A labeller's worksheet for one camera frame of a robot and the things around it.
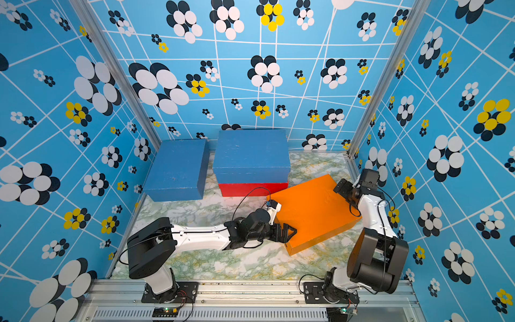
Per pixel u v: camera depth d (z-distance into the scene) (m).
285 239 0.68
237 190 0.98
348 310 0.69
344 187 0.79
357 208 0.61
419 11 0.68
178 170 0.96
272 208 0.73
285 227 0.70
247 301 0.73
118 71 0.85
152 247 0.46
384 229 0.45
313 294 0.72
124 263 0.46
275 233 0.69
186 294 0.73
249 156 0.86
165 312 0.72
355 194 0.63
